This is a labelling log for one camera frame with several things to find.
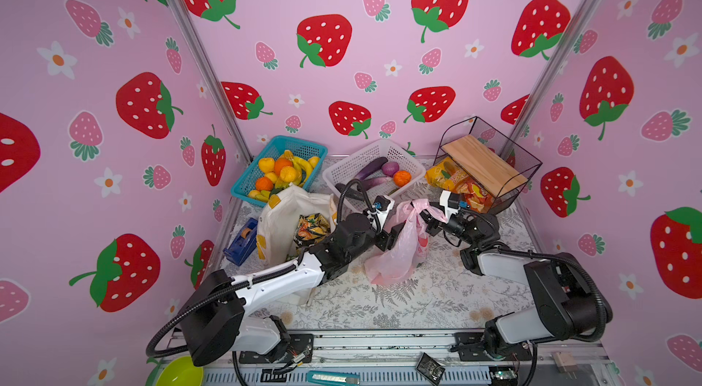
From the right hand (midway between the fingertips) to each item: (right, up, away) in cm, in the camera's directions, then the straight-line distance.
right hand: (412, 203), depth 75 cm
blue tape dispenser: (-53, -14, +13) cm, 57 cm away
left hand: (-5, -4, 0) cm, 6 cm away
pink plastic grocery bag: (-5, -17, 0) cm, 18 cm away
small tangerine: (-52, +5, +29) cm, 60 cm away
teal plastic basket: (-52, +20, +39) cm, 68 cm away
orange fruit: (-47, +14, +35) cm, 61 cm away
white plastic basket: (-21, +11, +33) cm, 41 cm away
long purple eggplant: (-10, +11, +38) cm, 41 cm away
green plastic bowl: (-62, -43, -6) cm, 76 cm away
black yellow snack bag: (-30, -9, +8) cm, 33 cm away
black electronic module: (+3, -42, -6) cm, 43 cm away
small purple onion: (-2, +12, +36) cm, 38 cm away
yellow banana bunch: (-39, +12, +38) cm, 56 cm away
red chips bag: (+26, +1, +20) cm, 33 cm away
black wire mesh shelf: (+33, +15, +23) cm, 43 cm away
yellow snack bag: (+19, +9, +31) cm, 38 cm away
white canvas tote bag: (-41, -7, +11) cm, 43 cm away
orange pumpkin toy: (+2, +8, +32) cm, 33 cm away
